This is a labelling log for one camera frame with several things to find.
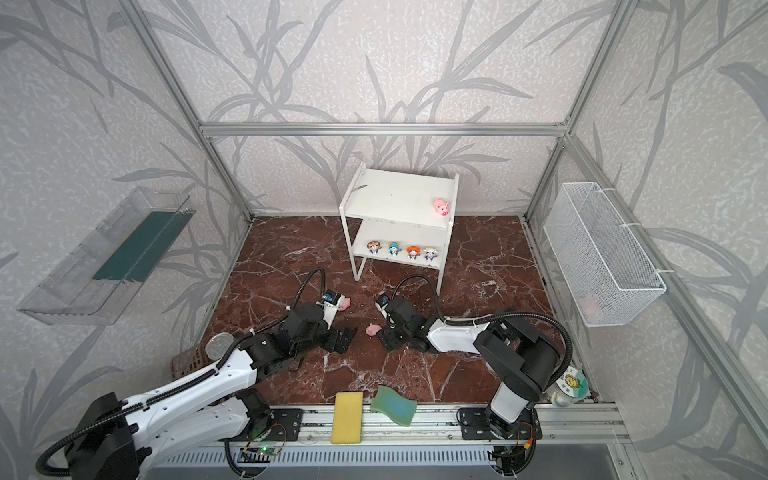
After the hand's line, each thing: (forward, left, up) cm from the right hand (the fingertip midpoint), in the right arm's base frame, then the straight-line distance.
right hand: (390, 318), depth 92 cm
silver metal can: (-10, +48, +5) cm, 49 cm away
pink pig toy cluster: (-4, +5, +1) cm, 7 cm away
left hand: (-4, +11, +10) cm, 15 cm away
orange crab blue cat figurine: (+12, -7, +18) cm, 23 cm away
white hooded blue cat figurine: (+12, -12, +18) cm, 25 cm away
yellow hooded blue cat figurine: (+14, +4, +18) cm, 23 cm away
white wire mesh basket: (-8, -47, +34) cm, 58 cm away
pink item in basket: (-6, -51, +18) cm, 54 cm away
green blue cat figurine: (+14, -2, +18) cm, 23 cm away
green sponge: (-25, -3, +1) cm, 25 cm away
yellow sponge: (-26, +10, -2) cm, 28 cm away
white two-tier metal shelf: (+13, -3, +32) cm, 35 cm away
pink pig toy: (+15, -14, +33) cm, 39 cm away
